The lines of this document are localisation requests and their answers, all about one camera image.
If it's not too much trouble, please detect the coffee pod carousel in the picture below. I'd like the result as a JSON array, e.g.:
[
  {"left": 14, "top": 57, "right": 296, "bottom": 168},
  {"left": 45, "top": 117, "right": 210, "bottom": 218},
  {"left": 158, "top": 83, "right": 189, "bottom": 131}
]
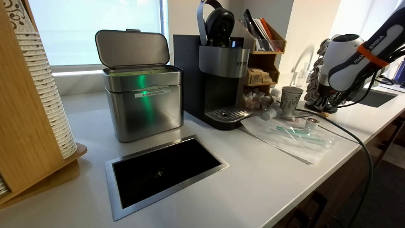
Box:
[{"left": 304, "top": 38, "right": 339, "bottom": 114}]

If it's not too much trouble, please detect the coffee pod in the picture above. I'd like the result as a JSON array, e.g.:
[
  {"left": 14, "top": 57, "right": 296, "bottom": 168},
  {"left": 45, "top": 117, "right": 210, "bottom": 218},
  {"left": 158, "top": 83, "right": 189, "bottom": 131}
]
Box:
[{"left": 304, "top": 117, "right": 320, "bottom": 130}]

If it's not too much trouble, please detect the patterned paper cup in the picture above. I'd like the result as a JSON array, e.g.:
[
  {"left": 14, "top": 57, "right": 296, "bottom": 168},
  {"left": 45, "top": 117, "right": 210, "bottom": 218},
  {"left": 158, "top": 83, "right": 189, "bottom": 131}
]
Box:
[{"left": 280, "top": 86, "right": 304, "bottom": 120}]

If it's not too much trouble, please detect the sink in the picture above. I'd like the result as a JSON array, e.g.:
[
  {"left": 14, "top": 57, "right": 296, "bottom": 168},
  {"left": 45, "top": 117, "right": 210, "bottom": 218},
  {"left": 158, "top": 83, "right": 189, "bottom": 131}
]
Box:
[{"left": 349, "top": 88, "right": 399, "bottom": 108}]

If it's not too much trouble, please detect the plastic bag of stir sticks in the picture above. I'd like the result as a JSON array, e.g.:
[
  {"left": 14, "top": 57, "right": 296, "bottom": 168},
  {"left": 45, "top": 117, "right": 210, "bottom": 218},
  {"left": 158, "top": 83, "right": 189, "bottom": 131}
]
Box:
[{"left": 240, "top": 115, "right": 336, "bottom": 165}]

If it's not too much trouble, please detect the wooden condiment organizer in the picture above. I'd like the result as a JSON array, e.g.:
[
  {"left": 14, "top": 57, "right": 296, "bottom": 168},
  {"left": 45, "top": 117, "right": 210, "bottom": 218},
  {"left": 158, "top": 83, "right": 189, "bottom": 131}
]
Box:
[{"left": 242, "top": 18, "right": 287, "bottom": 110}]

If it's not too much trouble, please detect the heap of brown sachets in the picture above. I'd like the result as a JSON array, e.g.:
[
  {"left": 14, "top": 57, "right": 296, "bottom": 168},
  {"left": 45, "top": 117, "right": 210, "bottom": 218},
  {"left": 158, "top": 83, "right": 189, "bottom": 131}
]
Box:
[{"left": 249, "top": 71, "right": 273, "bottom": 85}]

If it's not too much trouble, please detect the heap of wrapped sachets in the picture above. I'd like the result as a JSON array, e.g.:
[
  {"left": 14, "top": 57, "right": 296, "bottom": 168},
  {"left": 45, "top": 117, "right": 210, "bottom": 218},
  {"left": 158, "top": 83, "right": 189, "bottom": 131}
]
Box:
[{"left": 243, "top": 87, "right": 273, "bottom": 110}]

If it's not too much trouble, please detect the row of packets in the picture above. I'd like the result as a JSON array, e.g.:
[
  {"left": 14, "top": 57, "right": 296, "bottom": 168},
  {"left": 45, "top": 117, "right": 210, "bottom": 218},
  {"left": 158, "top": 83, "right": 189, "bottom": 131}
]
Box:
[{"left": 243, "top": 9, "right": 283, "bottom": 52}]

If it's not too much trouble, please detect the black and silver coffee machine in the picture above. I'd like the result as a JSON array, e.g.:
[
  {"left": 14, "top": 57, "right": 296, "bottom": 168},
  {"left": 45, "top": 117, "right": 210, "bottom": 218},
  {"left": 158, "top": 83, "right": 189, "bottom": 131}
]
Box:
[{"left": 173, "top": 0, "right": 254, "bottom": 131}]

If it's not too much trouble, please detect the steel waste bin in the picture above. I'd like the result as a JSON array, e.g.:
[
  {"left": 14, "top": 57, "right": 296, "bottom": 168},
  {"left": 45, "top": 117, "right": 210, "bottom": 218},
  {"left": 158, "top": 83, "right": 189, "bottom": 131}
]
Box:
[{"left": 95, "top": 29, "right": 184, "bottom": 143}]

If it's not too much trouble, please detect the steel-framed counter waste opening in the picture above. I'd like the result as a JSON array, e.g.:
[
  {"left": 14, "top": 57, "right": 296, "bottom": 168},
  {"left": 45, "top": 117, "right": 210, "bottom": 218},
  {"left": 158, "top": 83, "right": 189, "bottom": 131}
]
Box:
[{"left": 105, "top": 134, "right": 230, "bottom": 222}]

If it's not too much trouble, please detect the steel bin lid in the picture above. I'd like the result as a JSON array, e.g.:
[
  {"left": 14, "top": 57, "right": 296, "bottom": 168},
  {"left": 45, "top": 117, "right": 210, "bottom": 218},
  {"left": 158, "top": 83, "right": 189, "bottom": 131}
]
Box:
[{"left": 95, "top": 29, "right": 171, "bottom": 70}]

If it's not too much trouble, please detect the window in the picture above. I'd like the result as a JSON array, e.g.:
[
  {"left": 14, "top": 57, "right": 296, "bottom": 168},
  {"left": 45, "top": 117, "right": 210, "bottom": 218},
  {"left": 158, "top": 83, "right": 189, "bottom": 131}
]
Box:
[{"left": 28, "top": 0, "right": 165, "bottom": 67}]

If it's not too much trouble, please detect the stack of paper cups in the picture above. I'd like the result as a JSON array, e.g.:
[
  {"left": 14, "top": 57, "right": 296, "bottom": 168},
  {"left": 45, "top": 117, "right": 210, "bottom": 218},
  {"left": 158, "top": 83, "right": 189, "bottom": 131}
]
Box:
[{"left": 3, "top": 0, "right": 78, "bottom": 159}]

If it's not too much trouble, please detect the wooden cup dispenser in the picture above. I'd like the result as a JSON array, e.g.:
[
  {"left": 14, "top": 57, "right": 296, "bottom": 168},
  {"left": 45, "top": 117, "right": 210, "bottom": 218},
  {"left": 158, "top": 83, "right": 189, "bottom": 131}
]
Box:
[{"left": 0, "top": 0, "right": 88, "bottom": 210}]

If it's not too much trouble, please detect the black cable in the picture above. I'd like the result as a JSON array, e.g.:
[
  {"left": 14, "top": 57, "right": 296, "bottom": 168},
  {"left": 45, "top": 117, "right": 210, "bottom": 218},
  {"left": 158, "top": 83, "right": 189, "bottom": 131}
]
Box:
[{"left": 295, "top": 108, "right": 374, "bottom": 228}]

